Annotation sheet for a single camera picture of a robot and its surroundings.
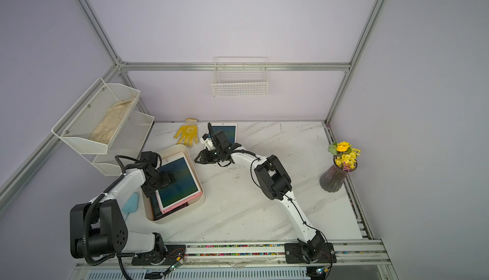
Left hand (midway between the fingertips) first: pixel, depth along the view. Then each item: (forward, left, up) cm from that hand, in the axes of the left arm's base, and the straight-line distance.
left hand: (165, 187), depth 88 cm
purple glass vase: (+2, -78, +4) cm, 78 cm away
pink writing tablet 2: (-4, -2, -3) cm, 5 cm away
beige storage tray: (-9, -16, +3) cm, 18 cm away
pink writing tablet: (+9, -6, -3) cm, 11 cm away
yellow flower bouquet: (+4, -78, +21) cm, 81 cm away
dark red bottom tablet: (-11, +2, -2) cm, 11 cm away
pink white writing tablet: (+42, -27, -5) cm, 51 cm away
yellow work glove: (+39, -2, -3) cm, 39 cm away
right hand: (+13, -14, +2) cm, 19 cm away
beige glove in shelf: (+13, +20, +26) cm, 35 cm away
